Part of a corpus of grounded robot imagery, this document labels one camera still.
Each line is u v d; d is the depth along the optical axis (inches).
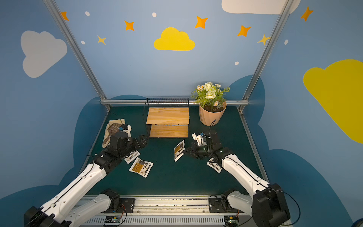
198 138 30.0
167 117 37.2
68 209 16.7
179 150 31.7
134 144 27.1
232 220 28.7
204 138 26.1
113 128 41.1
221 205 28.9
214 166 34.7
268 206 15.8
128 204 29.5
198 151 27.7
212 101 37.3
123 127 26.7
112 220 28.3
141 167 34.5
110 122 43.6
